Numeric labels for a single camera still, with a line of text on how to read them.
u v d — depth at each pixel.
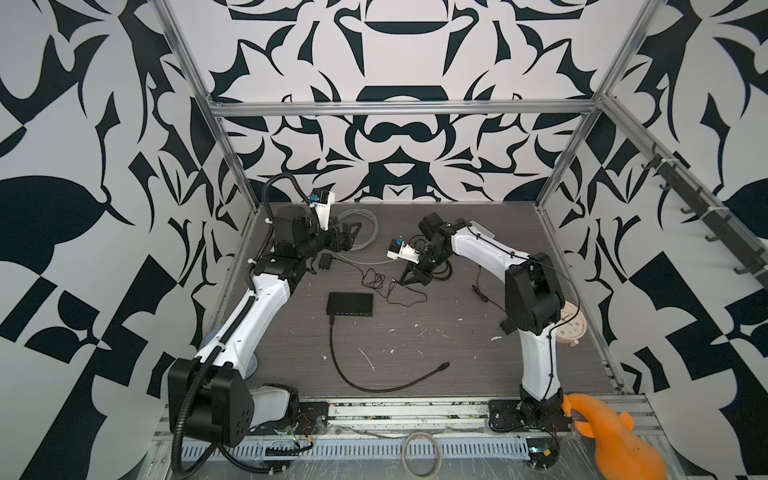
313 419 0.74
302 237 0.62
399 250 0.81
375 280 0.99
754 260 0.50
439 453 0.71
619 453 0.64
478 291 0.96
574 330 0.87
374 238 1.09
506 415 0.75
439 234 0.73
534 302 0.54
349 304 0.92
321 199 0.66
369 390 0.80
